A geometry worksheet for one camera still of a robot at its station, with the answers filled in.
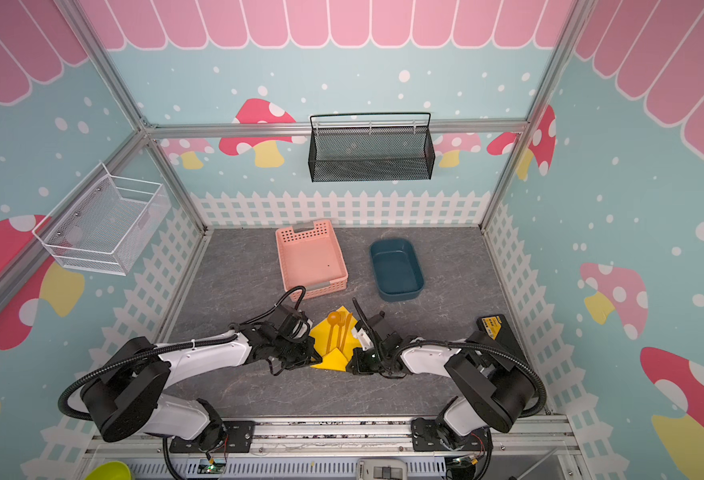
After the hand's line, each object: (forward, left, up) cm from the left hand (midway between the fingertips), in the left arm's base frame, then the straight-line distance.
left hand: (321, 366), depth 83 cm
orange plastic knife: (+13, -7, -3) cm, 15 cm away
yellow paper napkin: (+9, -3, -2) cm, 10 cm away
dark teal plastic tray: (+37, -24, -3) cm, 44 cm away
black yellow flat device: (+14, -53, -1) cm, 55 cm away
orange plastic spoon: (+15, -2, -1) cm, 15 cm away
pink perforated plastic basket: (+40, +8, -2) cm, 41 cm away
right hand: (0, -7, -2) cm, 7 cm away
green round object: (-25, +45, +1) cm, 52 cm away
